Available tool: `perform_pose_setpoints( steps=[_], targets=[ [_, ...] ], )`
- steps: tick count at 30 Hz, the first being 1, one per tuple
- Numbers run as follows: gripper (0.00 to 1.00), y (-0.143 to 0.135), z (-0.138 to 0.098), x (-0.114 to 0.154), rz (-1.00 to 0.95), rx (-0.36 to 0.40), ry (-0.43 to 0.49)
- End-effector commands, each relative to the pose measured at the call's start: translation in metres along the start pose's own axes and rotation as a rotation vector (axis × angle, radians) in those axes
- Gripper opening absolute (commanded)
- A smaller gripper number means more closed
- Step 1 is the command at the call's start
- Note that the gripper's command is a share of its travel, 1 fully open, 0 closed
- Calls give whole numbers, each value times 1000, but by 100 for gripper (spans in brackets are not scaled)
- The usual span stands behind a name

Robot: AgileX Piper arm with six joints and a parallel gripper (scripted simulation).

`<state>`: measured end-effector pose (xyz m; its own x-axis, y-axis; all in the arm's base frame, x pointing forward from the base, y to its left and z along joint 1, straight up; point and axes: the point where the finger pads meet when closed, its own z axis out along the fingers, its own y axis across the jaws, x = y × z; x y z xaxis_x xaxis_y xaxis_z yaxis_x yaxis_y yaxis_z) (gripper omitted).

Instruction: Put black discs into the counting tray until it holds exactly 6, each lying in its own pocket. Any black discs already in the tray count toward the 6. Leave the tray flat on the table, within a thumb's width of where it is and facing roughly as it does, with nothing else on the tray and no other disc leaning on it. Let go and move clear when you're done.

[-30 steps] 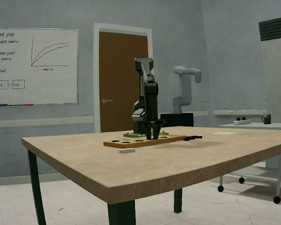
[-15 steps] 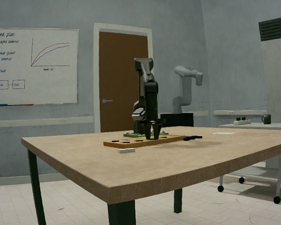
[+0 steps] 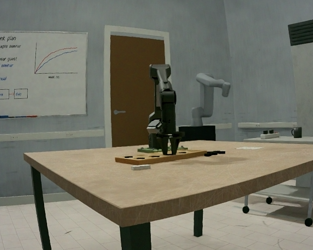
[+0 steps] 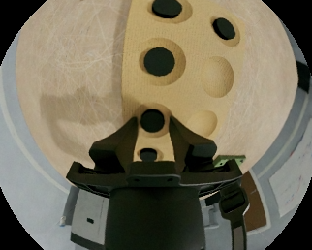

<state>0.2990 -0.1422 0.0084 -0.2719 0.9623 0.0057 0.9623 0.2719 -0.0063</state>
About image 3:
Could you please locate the tan tray with round pockets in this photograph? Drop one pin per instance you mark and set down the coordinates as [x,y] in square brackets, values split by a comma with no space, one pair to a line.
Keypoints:
[162,158]

